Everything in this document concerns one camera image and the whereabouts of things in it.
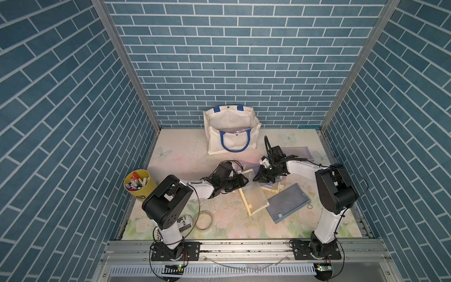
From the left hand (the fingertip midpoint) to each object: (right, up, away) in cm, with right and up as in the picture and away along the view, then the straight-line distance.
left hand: (249, 184), depth 89 cm
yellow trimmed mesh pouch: (+2, -5, -1) cm, 5 cm away
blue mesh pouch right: (+19, -9, -3) cm, 21 cm away
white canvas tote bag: (-10, +31, +23) cm, 39 cm away
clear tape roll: (-22, -16, -7) cm, 28 cm away
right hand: (+3, +2, +2) cm, 4 cm away
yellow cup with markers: (-53, +1, -6) cm, 54 cm away
